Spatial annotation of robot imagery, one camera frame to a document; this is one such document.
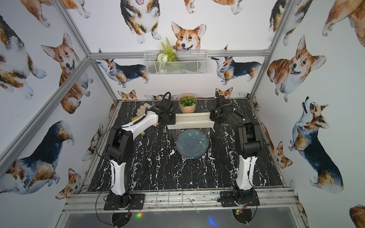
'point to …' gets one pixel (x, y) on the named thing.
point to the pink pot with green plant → (187, 103)
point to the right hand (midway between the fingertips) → (210, 118)
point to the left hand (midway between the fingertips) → (176, 118)
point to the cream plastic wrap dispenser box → (196, 120)
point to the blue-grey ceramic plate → (192, 143)
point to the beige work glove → (141, 110)
